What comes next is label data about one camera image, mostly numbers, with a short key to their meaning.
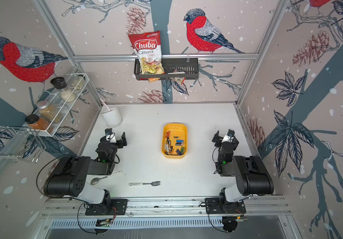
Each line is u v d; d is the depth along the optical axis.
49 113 0.65
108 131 0.78
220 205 0.67
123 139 0.85
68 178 0.45
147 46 0.81
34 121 0.59
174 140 0.98
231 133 0.76
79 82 0.85
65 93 0.77
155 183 0.81
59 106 0.73
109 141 0.79
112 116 0.98
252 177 0.43
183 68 0.95
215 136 0.83
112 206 0.72
